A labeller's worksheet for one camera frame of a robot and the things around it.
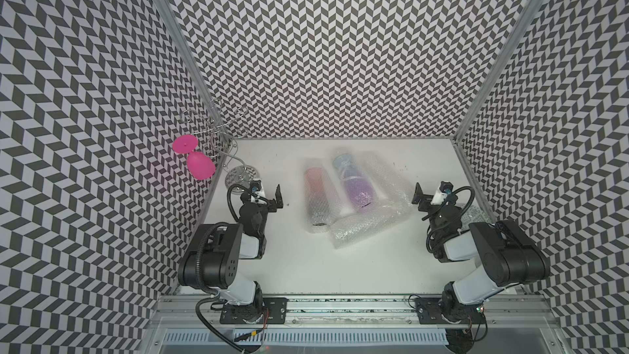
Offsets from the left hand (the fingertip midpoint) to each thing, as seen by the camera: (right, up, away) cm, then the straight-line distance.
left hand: (266, 186), depth 91 cm
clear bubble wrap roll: (+31, -13, -10) cm, 35 cm away
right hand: (+61, 0, -1) cm, 61 cm away
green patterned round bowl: (+78, -11, 0) cm, 78 cm away
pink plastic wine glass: (-24, +8, -2) cm, 25 cm away
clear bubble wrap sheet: (+26, -5, +4) cm, 27 cm away
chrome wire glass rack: (-33, +28, +28) cm, 51 cm away
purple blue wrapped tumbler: (+35, -1, +5) cm, 36 cm away
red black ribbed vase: (+19, -1, 0) cm, 19 cm away
